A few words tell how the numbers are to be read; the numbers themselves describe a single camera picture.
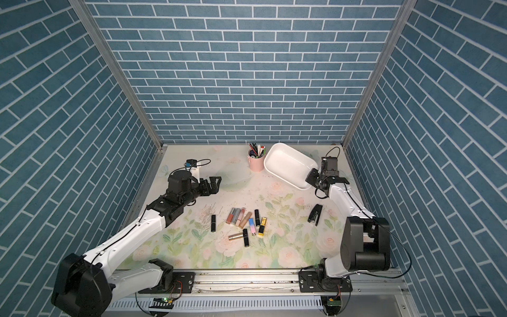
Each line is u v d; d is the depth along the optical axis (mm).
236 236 845
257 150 1048
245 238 844
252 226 866
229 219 892
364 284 737
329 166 702
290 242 847
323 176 754
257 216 909
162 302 722
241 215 909
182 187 612
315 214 912
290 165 951
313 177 812
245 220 890
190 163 706
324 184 653
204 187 722
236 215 911
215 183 750
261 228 861
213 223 886
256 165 1048
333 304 732
